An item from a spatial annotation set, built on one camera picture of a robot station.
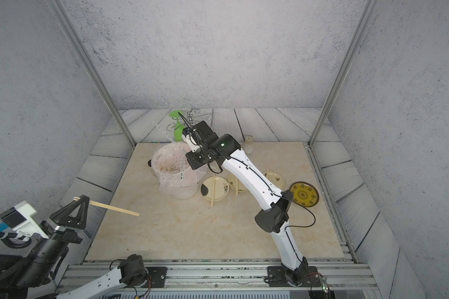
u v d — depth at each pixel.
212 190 0.98
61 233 0.42
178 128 0.90
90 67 0.85
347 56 0.83
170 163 0.91
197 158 0.66
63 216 0.43
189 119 0.91
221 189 1.00
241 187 0.99
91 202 0.50
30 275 0.40
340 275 0.75
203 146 0.55
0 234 0.37
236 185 0.99
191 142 0.63
